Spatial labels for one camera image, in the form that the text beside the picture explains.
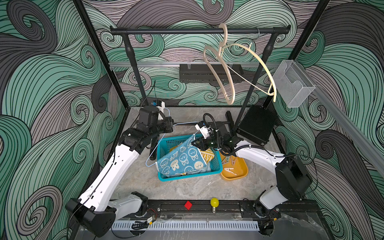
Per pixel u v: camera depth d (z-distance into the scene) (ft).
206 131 2.44
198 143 2.60
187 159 2.61
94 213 1.17
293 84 2.57
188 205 2.43
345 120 1.96
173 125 2.33
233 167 2.82
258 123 3.31
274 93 1.84
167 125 1.97
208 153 2.69
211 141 2.34
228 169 2.80
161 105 2.03
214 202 2.39
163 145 3.00
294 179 1.42
